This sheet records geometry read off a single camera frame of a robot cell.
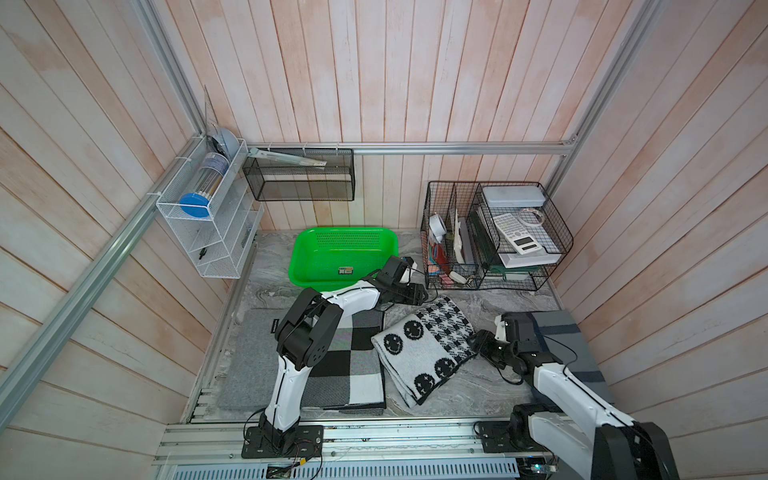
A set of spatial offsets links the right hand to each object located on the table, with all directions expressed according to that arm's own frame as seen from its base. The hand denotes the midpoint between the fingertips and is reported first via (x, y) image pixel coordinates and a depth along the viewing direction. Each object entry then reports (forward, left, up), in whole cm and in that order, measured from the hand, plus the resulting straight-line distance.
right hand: (472, 339), depth 89 cm
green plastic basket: (+32, +49, -1) cm, 59 cm away
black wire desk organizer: (+27, -7, +18) cm, 33 cm away
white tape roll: (+41, +8, +8) cm, 42 cm away
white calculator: (+23, -15, +20) cm, 34 cm away
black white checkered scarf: (-12, +36, +1) cm, 38 cm away
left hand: (+12, +15, +3) cm, 20 cm away
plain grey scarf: (-9, +64, +4) cm, 65 cm away
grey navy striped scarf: (+6, -29, -2) cm, 30 cm away
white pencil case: (+42, -16, +21) cm, 50 cm away
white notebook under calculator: (+18, -12, +16) cm, 27 cm away
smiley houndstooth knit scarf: (-6, +17, +3) cm, 18 cm away
